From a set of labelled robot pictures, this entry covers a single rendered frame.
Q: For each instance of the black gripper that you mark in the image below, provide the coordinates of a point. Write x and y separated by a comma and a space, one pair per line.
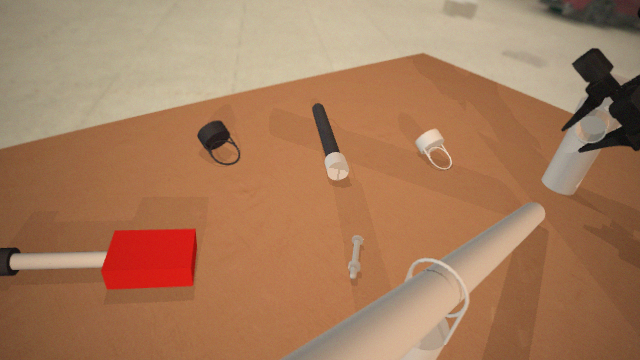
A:
594, 67

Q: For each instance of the beige open-topped cup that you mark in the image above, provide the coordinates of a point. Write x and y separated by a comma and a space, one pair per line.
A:
593, 126

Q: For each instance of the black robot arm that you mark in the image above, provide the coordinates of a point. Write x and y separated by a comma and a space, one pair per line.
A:
626, 107

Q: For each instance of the grey carriage bolt with nut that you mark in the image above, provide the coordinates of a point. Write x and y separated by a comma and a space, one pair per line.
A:
354, 266

